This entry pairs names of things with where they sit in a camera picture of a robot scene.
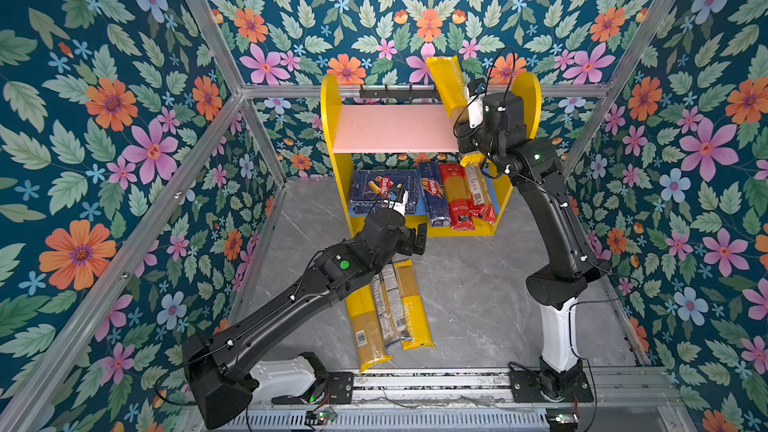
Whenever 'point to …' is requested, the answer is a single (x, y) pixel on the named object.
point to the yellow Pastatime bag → (415, 326)
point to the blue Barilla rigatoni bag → (370, 187)
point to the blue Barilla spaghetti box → (435, 194)
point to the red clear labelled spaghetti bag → (482, 205)
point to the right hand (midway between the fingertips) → (469, 117)
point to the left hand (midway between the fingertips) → (416, 216)
